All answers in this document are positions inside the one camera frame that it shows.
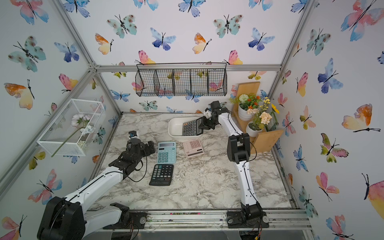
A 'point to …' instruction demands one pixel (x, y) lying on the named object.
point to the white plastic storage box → (175, 126)
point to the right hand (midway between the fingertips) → (200, 125)
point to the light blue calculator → (166, 152)
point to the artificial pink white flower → (79, 120)
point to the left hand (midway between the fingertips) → (148, 142)
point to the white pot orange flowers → (247, 106)
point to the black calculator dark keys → (162, 175)
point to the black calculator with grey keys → (191, 128)
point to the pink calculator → (193, 148)
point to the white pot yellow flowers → (265, 119)
